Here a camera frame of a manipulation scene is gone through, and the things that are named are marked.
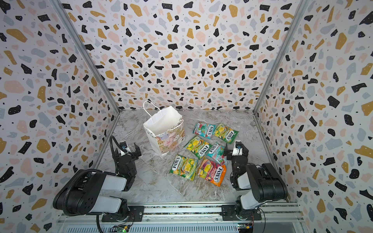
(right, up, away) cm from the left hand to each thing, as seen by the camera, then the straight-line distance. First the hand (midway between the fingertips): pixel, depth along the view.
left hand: (125, 144), depth 85 cm
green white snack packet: (+55, -7, +9) cm, 56 cm away
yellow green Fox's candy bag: (+63, +5, +20) cm, 66 cm away
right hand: (+65, +2, +3) cm, 65 cm away
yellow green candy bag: (+43, -3, +12) cm, 45 cm away
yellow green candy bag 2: (+35, -14, +3) cm, 37 cm away
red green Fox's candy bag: (+47, +8, +21) cm, 52 cm away
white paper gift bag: (+22, +9, +8) cm, 25 cm away
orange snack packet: (+51, -16, 0) cm, 54 cm away
